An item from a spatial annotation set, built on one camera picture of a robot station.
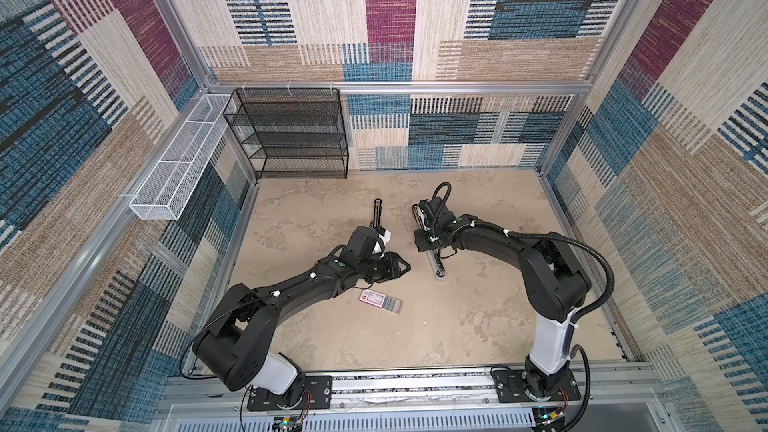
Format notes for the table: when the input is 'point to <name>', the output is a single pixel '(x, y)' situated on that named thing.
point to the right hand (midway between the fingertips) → (425, 242)
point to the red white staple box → (372, 298)
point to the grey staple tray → (392, 304)
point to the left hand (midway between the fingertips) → (409, 265)
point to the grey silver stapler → (433, 256)
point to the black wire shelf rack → (291, 133)
